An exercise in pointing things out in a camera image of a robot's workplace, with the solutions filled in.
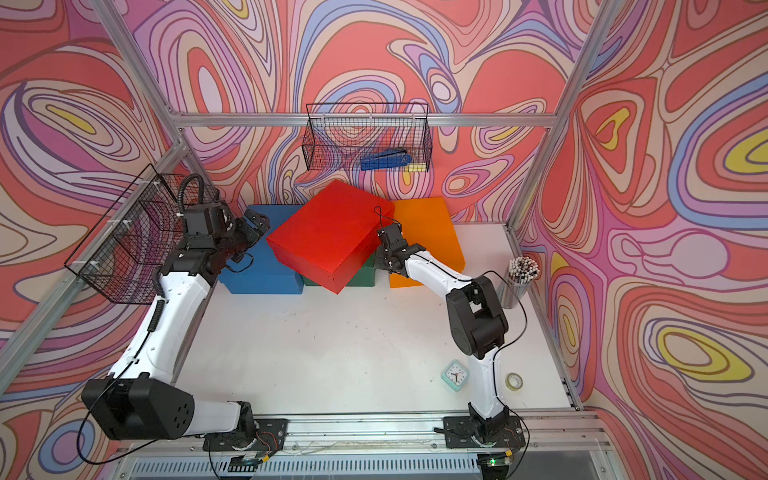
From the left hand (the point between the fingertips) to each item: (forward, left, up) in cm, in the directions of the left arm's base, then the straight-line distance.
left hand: (263, 225), depth 77 cm
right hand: (+4, -32, -23) cm, 39 cm away
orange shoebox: (+28, -49, -26) cm, 62 cm away
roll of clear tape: (-30, -68, -30) cm, 80 cm away
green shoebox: (-1, -25, -22) cm, 34 cm away
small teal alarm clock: (-29, -51, -29) cm, 66 cm away
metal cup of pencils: (-5, -71, -13) cm, 73 cm away
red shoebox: (+4, -17, -8) cm, 19 cm away
